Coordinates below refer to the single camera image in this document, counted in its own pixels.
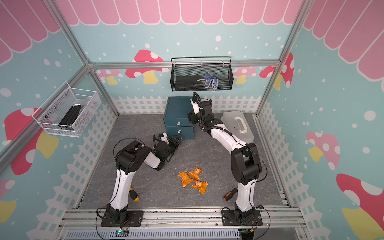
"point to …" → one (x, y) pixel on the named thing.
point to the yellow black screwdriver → (133, 195)
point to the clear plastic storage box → (235, 121)
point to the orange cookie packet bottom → (201, 185)
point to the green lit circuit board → (121, 233)
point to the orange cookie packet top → (195, 174)
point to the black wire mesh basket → (201, 73)
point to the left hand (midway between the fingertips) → (182, 138)
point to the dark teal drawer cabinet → (176, 120)
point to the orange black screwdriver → (229, 194)
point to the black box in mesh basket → (187, 83)
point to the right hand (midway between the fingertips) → (192, 111)
